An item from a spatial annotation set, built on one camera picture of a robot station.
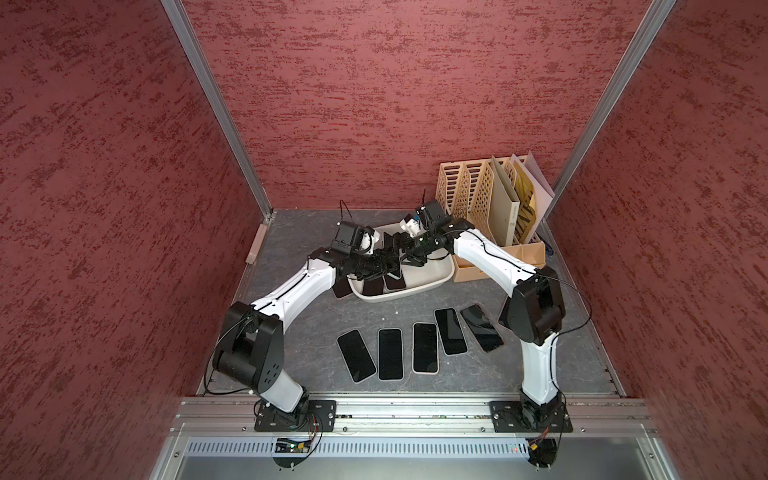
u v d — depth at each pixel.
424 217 0.73
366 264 0.74
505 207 0.86
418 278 1.00
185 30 0.73
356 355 0.83
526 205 0.86
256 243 1.09
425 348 0.85
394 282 0.97
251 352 0.44
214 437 0.71
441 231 0.67
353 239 0.69
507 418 0.74
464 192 1.02
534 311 0.51
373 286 0.97
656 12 0.71
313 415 0.74
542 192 0.87
